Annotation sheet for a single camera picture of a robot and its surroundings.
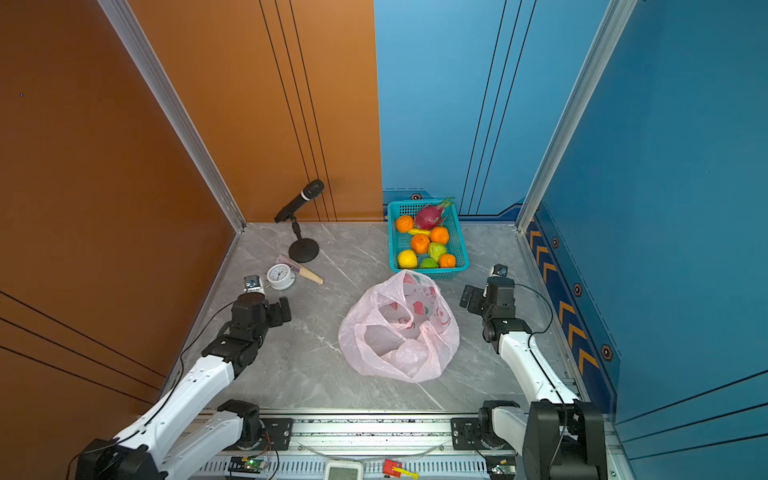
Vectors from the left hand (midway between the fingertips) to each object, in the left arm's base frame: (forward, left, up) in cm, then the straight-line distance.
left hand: (270, 298), depth 85 cm
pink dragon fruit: (+38, -48, -3) cm, 62 cm away
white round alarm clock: (+14, +3, -8) cm, 16 cm away
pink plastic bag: (-9, -39, 0) cm, 40 cm away
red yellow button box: (-38, -36, -11) cm, 54 cm away
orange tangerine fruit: (+29, -45, -8) cm, 54 cm away
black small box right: (-37, -61, -13) cm, 73 cm away
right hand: (+4, -61, -1) cm, 61 cm away
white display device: (-39, -25, -10) cm, 47 cm away
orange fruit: (+36, -39, -6) cm, 54 cm away
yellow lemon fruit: (+20, -40, -6) cm, 45 cm away
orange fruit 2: (+18, -53, -5) cm, 56 cm away
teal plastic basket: (+32, -38, -10) cm, 50 cm away
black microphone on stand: (+28, -1, -11) cm, 30 cm away
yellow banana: (+35, -44, -8) cm, 57 cm away
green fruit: (+18, -47, -6) cm, 51 cm away
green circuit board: (-37, +1, -14) cm, 40 cm away
